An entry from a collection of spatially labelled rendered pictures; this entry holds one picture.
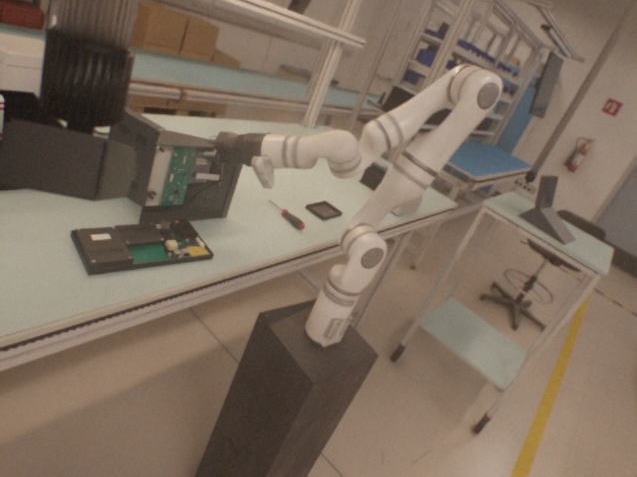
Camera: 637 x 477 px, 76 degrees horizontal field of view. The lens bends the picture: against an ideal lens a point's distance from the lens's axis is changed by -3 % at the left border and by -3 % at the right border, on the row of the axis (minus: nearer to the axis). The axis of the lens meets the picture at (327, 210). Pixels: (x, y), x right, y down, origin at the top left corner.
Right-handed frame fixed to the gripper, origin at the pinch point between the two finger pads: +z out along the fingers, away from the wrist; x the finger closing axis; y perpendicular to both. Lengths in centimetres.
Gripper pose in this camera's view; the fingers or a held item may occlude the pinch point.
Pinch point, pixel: (194, 155)
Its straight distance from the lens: 101.6
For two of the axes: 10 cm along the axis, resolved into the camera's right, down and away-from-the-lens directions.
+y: 2.4, -8.3, 5.0
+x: -2.1, -5.4, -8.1
